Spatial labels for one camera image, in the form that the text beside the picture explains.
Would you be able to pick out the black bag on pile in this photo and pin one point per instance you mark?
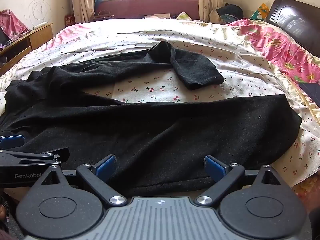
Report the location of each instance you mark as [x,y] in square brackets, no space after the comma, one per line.
[228,12]

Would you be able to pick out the cherry print bed sheet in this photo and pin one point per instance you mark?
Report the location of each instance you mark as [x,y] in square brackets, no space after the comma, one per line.
[232,55]

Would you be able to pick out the dark wooden headboard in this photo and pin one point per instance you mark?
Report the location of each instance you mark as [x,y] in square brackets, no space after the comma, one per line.
[292,20]

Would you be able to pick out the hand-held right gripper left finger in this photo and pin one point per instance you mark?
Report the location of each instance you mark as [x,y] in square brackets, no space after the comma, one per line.
[106,168]

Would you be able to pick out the pink patterned cloth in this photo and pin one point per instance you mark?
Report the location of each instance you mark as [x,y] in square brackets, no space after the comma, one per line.
[11,22]

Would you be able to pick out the dark blue flat item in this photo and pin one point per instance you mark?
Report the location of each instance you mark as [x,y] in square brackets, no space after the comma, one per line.
[311,91]

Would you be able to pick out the pink floral quilt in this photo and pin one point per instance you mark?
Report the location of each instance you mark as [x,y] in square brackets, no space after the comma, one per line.
[287,52]

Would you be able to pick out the red box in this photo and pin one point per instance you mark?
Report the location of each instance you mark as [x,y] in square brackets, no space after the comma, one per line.
[69,20]

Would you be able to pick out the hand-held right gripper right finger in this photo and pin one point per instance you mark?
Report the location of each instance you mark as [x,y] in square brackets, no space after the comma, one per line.
[214,168]

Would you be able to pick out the colourful printed bag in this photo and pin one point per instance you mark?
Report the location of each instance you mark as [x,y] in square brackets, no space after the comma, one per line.
[261,11]

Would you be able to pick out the wooden side cabinet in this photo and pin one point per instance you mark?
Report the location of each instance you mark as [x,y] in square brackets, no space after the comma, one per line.
[37,37]

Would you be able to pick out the brown handbag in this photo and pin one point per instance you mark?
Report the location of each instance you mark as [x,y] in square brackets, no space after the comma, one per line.
[103,16]

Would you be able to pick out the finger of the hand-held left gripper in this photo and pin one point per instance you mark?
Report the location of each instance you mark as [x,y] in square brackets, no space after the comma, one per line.
[53,154]
[11,141]

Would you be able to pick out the yellow green patterned bag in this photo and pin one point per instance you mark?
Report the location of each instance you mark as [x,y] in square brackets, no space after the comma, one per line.
[183,16]

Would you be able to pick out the maroon padded headboard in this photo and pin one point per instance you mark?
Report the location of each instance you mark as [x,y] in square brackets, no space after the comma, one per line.
[150,6]

